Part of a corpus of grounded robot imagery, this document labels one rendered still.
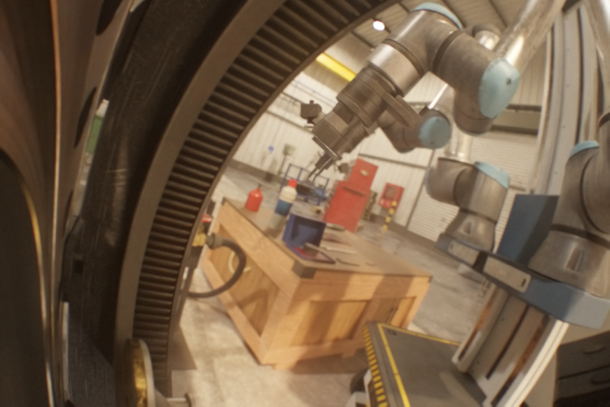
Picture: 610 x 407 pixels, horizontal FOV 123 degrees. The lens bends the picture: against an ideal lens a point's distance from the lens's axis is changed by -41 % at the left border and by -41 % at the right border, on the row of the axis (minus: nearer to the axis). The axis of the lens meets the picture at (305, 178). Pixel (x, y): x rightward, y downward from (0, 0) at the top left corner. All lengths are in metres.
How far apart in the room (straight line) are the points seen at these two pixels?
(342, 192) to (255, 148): 7.68
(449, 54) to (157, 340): 0.54
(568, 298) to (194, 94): 0.58
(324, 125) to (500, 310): 0.81
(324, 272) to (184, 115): 0.82
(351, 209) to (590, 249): 3.63
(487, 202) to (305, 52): 0.83
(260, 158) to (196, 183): 11.13
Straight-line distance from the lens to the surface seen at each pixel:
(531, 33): 0.68
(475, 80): 0.44
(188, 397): 0.35
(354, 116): 0.44
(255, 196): 1.43
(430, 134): 0.80
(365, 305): 1.30
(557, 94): 1.14
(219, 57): 0.20
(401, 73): 0.45
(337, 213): 3.98
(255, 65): 0.23
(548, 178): 1.04
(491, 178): 0.97
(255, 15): 0.18
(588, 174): 0.56
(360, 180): 4.00
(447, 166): 1.08
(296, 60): 0.22
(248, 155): 11.27
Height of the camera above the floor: 0.73
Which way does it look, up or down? level
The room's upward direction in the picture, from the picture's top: 21 degrees clockwise
